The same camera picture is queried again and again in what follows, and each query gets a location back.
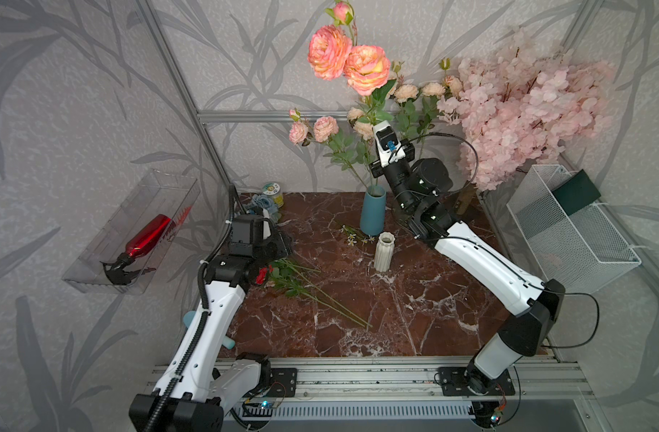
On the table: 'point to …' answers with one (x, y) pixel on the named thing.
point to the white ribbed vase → (384, 252)
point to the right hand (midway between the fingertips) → (381, 126)
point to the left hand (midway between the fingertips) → (287, 239)
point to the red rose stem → (291, 277)
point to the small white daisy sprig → (353, 236)
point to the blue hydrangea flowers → (266, 202)
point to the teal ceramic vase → (373, 218)
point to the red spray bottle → (123, 270)
